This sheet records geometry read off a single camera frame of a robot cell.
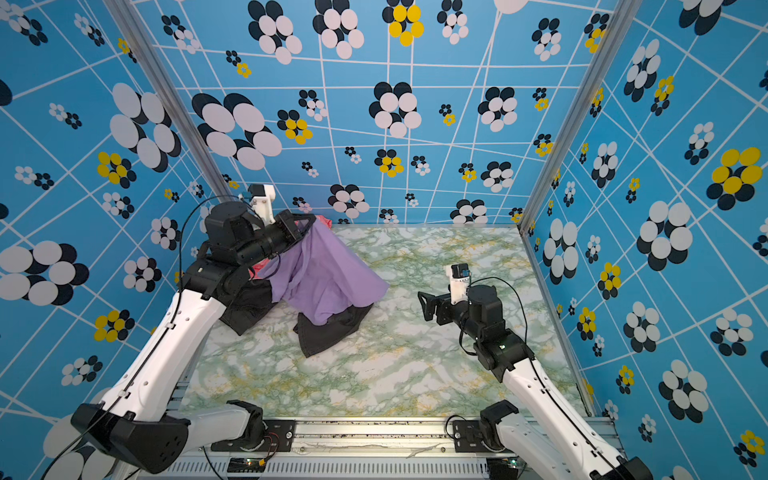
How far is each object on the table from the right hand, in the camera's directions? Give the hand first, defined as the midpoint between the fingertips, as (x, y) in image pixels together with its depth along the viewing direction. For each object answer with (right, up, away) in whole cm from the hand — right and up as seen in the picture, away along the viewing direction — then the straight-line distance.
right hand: (437, 290), depth 77 cm
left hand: (-29, +18, -11) cm, 36 cm away
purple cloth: (-32, +3, +7) cm, 33 cm away
